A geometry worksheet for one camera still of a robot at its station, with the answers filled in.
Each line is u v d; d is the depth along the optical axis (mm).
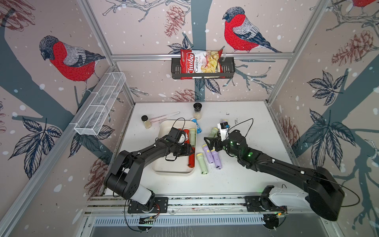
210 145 715
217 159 864
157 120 1089
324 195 403
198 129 1008
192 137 949
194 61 871
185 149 786
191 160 857
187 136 978
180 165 856
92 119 713
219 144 702
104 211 730
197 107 1035
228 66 951
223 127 687
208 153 895
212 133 981
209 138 712
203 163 856
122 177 427
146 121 1007
